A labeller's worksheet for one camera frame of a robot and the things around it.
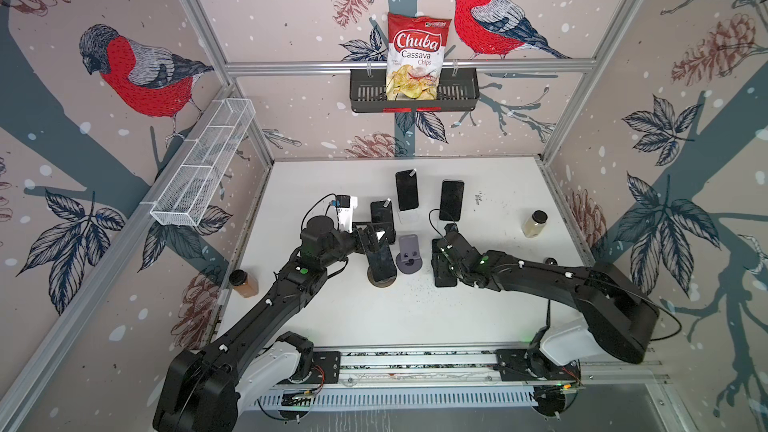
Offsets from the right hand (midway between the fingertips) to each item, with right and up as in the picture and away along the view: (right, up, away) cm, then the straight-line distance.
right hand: (440, 259), depth 90 cm
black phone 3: (+5, +18, +6) cm, 19 cm away
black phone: (-18, +1, -6) cm, 19 cm away
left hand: (-16, +14, -14) cm, 26 cm away
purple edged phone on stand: (-18, +13, +3) cm, 22 cm away
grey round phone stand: (-10, 0, -2) cm, 10 cm away
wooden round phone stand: (-17, -6, -3) cm, 18 cm away
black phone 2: (-1, -2, -10) cm, 10 cm away
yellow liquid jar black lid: (+31, +11, +3) cm, 32 cm away
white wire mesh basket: (-65, +24, -15) cm, 71 cm away
